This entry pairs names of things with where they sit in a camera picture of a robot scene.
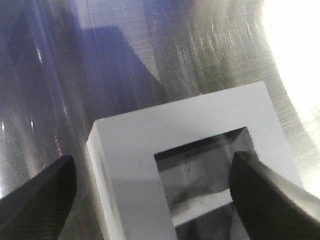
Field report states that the grey block with square hole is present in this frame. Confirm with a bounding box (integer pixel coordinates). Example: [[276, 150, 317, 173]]
[[86, 81, 305, 240]]

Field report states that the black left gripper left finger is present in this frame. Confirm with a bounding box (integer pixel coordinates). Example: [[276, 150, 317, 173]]
[[0, 155, 77, 240]]

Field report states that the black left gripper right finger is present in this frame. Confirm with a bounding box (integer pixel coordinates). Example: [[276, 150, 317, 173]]
[[231, 151, 320, 240]]

